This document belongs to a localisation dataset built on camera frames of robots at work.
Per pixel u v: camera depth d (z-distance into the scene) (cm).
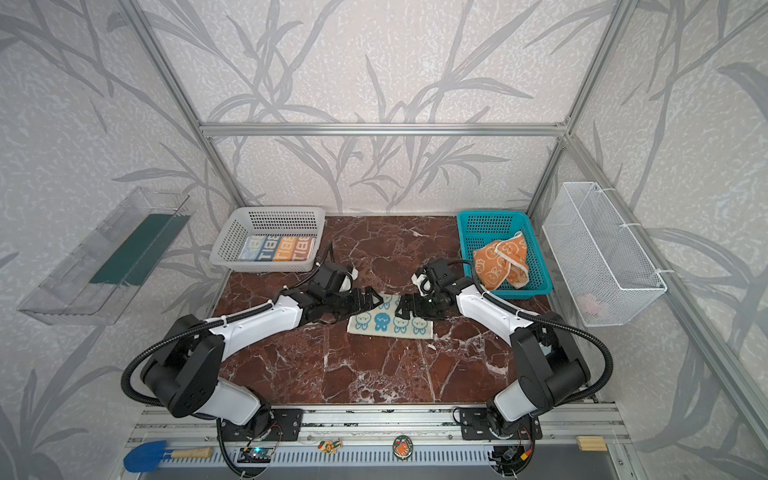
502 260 102
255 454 71
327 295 69
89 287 63
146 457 69
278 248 108
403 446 71
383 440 73
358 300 77
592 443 71
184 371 43
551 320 46
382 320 91
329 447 71
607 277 60
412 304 77
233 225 108
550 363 44
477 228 124
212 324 47
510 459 75
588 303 73
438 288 69
